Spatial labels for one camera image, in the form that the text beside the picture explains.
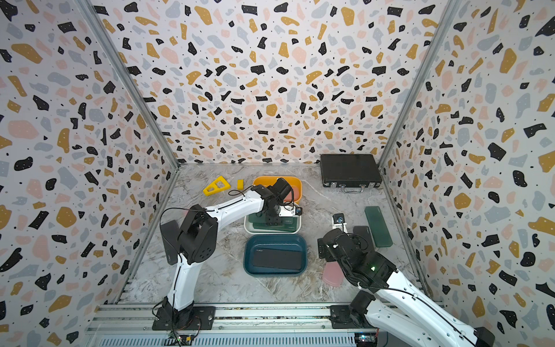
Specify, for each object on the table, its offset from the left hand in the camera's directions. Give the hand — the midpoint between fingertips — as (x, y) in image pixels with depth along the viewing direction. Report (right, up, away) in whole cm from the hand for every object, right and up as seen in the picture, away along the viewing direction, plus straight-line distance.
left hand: (280, 211), depth 95 cm
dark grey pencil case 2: (+36, -11, -3) cm, 38 cm away
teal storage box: (+3, -13, -3) cm, 13 cm away
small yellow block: (-22, +12, +17) cm, 30 cm away
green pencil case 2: (+44, -9, -2) cm, 45 cm away
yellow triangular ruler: (-33, +10, +14) cm, 38 cm away
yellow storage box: (+6, +8, -14) cm, 18 cm away
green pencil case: (-9, -5, +1) cm, 11 cm away
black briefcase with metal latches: (+39, +19, +24) cm, 49 cm away
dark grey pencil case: (-1, -18, -9) cm, 20 cm away
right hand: (+19, -7, -20) cm, 29 cm away
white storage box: (-13, -7, 0) cm, 15 cm away
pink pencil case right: (+21, -23, -11) cm, 33 cm away
